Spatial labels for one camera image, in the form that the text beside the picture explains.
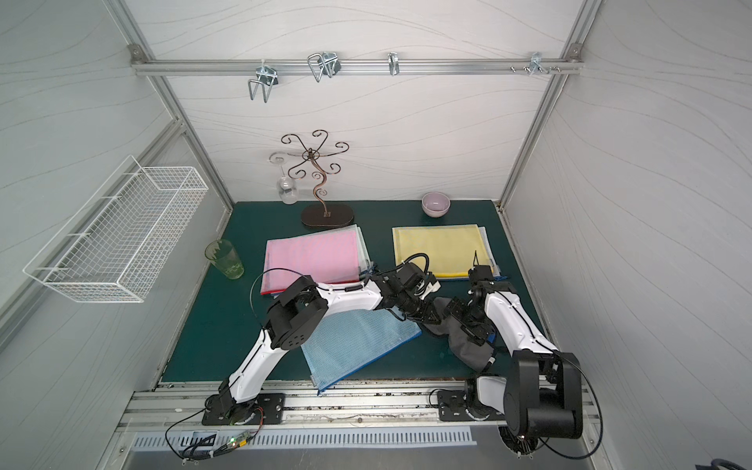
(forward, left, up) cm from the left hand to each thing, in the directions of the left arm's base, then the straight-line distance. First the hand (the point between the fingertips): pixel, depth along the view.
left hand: (442, 326), depth 84 cm
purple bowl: (+52, -3, -1) cm, 52 cm away
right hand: (+1, -5, -1) cm, 5 cm away
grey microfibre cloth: (-8, -10, -2) cm, 12 cm away
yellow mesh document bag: (+29, -4, -3) cm, 30 cm away
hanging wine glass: (+39, +51, +19) cm, 67 cm away
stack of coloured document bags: (+22, +24, -3) cm, 33 cm away
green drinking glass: (+20, +70, +5) cm, 74 cm away
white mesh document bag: (+36, -21, -4) cm, 42 cm away
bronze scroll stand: (+45, +39, -2) cm, 59 cm away
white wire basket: (+7, +81, +27) cm, 86 cm away
